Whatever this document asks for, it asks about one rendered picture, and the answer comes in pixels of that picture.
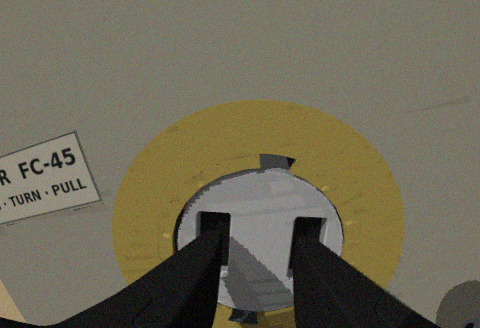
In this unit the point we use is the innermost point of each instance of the grey cylinder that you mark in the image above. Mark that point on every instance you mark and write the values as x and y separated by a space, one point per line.
260 212

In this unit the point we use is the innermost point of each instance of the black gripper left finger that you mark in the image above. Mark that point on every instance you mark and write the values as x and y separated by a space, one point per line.
181 292

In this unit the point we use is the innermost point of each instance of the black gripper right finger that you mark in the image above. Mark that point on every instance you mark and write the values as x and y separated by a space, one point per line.
329 293

